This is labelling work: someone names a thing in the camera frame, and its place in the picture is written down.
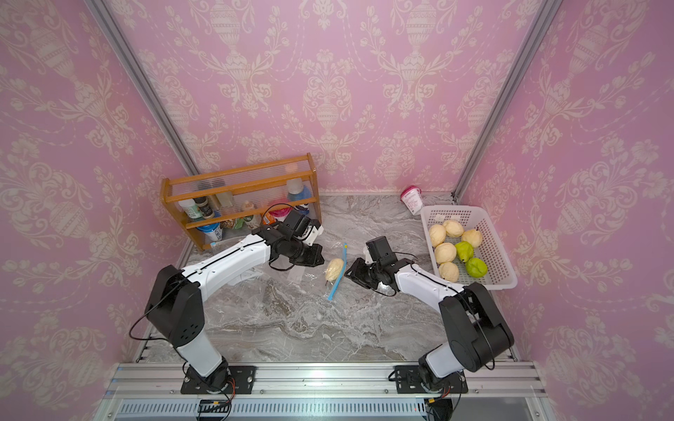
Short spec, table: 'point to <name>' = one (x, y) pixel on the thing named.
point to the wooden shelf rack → (235, 203)
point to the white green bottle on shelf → (191, 208)
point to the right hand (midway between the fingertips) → (348, 275)
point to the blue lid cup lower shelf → (214, 231)
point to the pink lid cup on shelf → (281, 214)
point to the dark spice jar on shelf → (202, 203)
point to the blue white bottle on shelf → (297, 191)
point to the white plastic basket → (500, 274)
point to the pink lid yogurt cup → (412, 196)
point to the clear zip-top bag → (321, 280)
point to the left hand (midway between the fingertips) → (324, 262)
